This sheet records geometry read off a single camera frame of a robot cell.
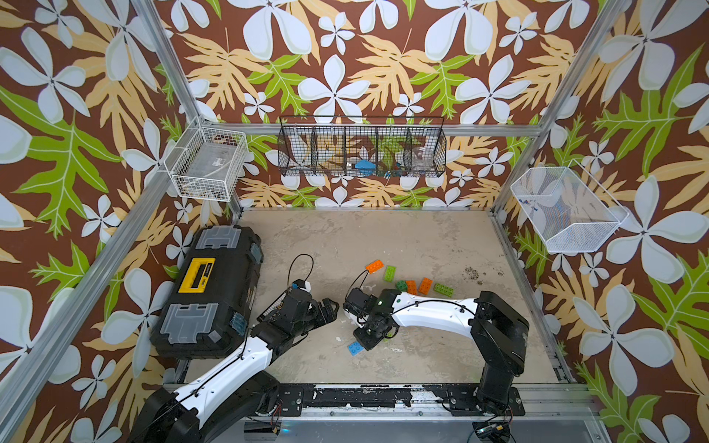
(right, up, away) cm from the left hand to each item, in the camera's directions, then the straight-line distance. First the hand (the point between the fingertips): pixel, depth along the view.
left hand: (332, 306), depth 84 cm
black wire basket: (+8, +54, +13) cm, 56 cm away
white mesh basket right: (+72, +29, -1) cm, 78 cm away
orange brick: (+15, +10, +18) cm, 25 cm away
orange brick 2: (+27, +4, +12) cm, 30 cm away
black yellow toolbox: (-32, +2, -12) cm, 34 cm away
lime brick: (+20, +8, +16) cm, 26 cm away
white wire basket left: (-41, +45, +2) cm, 61 cm away
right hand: (+9, -11, -1) cm, 14 cm away
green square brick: (+24, +4, +12) cm, 27 cm away
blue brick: (+7, -12, -1) cm, 14 cm away
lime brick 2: (+39, +3, +12) cm, 40 cm away
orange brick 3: (+32, +4, +12) cm, 35 cm away
